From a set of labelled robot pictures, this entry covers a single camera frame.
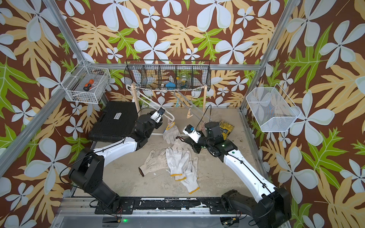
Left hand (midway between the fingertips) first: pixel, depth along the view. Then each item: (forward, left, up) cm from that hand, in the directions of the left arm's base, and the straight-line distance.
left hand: (156, 109), depth 85 cm
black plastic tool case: (+5, +33, -18) cm, 38 cm away
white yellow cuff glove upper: (-21, -12, -24) cm, 33 cm away
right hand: (-19, -18, -3) cm, 26 cm away
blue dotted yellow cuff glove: (-4, -8, -20) cm, 22 cm away
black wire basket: (+26, +5, +7) cm, 27 cm away
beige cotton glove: (-23, -1, -25) cm, 34 cm away
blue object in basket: (+19, -8, +3) cm, 21 cm away
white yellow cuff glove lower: (-36, -21, -24) cm, 48 cm away
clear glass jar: (+22, -17, +3) cm, 28 cm away
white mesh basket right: (-3, -69, +2) cm, 70 cm away
